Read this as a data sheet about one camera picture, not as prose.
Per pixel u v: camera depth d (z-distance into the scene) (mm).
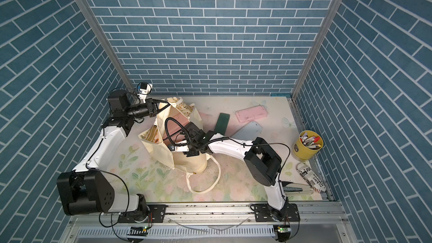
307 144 845
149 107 666
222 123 1050
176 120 642
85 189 411
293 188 836
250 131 992
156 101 698
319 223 760
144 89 693
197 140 667
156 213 740
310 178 818
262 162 489
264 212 738
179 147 723
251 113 1092
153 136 782
